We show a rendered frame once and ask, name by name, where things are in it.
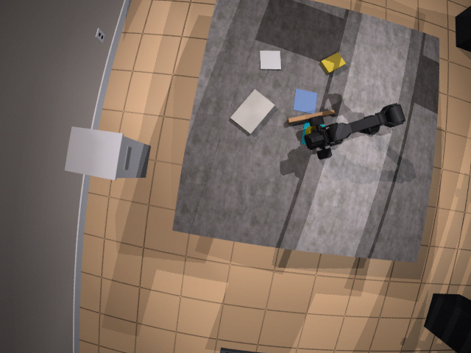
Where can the yellow rectangular block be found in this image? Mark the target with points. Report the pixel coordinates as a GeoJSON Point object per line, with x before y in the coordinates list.
{"type": "Point", "coordinates": [332, 63]}

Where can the beige rectangular block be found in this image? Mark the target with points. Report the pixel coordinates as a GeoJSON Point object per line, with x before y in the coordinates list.
{"type": "Point", "coordinates": [252, 111]}

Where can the white square pad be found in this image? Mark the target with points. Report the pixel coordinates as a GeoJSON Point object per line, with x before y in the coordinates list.
{"type": "Point", "coordinates": [270, 60]}

